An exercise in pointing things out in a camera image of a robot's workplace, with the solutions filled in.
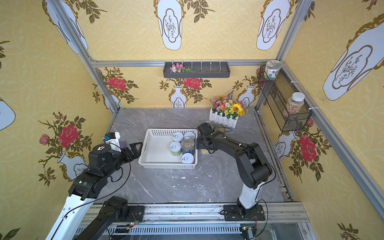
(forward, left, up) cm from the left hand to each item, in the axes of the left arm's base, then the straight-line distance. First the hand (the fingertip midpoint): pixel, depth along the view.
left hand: (130, 145), depth 72 cm
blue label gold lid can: (+8, -27, -15) cm, 32 cm away
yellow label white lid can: (+6, -38, -20) cm, 43 cm away
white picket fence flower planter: (+30, -53, -19) cm, 64 cm away
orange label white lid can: (+17, -21, -18) cm, 32 cm away
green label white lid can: (+8, -20, -19) cm, 28 cm away
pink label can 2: (+1, -27, -18) cm, 33 cm away
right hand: (+12, -40, -19) cm, 46 cm away
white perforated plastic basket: (+9, -6, -25) cm, 28 cm away
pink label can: (+16, -28, -18) cm, 38 cm away
